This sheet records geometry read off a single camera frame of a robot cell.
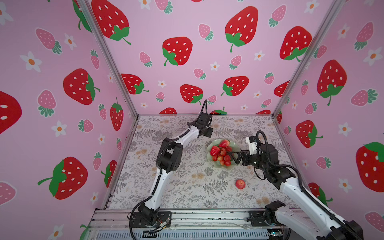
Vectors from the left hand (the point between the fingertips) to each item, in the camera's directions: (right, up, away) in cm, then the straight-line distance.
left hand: (210, 130), depth 104 cm
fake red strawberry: (+2, -13, -11) cm, 17 cm away
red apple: (+15, -30, -22) cm, 40 cm away
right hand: (+12, -11, -26) cm, 30 cm away
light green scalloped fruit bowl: (+15, -10, -7) cm, 20 cm away
